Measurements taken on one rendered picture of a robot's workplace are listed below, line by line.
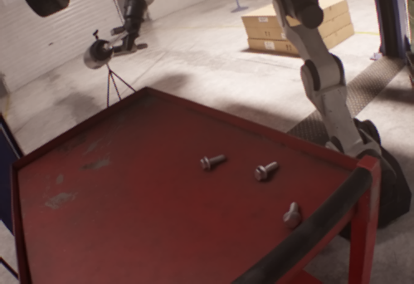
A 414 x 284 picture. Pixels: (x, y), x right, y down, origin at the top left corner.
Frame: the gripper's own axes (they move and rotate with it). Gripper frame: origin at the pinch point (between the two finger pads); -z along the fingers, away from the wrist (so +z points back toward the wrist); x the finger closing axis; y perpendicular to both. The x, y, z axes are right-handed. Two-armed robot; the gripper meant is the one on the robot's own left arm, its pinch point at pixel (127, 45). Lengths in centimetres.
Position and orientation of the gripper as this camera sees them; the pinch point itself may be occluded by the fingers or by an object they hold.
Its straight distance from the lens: 126.1
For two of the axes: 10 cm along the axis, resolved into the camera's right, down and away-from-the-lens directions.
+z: 1.5, -9.8, 1.0
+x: -5.2, 0.1, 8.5
